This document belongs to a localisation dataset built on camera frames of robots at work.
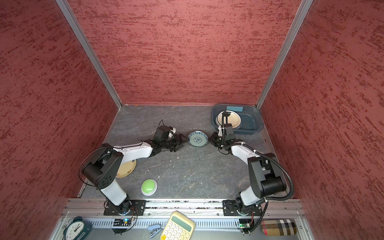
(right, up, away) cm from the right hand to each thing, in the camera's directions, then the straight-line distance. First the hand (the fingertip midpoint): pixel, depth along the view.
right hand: (206, 141), depth 91 cm
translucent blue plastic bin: (+36, +13, +20) cm, 43 cm away
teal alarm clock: (-60, -36, -26) cm, 75 cm away
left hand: (-12, -2, -2) cm, 12 cm away
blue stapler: (-25, -37, -24) cm, 51 cm away
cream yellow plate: (+22, +14, +15) cm, 30 cm away
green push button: (-32, -24, -12) cm, 41 cm away
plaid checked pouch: (+32, -36, -24) cm, 54 cm away
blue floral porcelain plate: (-5, +1, +1) cm, 5 cm away
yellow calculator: (-14, -37, -23) cm, 46 cm away
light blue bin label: (+25, +22, +23) cm, 41 cm away
